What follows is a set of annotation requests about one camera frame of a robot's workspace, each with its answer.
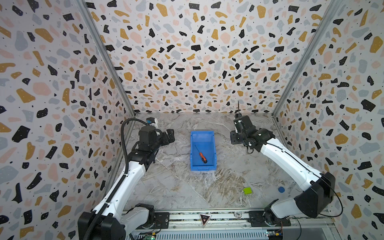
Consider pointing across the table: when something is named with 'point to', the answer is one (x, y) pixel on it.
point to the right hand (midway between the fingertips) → (234, 132)
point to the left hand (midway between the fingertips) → (168, 129)
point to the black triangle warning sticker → (204, 219)
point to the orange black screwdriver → (203, 158)
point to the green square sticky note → (247, 190)
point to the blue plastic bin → (204, 141)
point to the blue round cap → (281, 189)
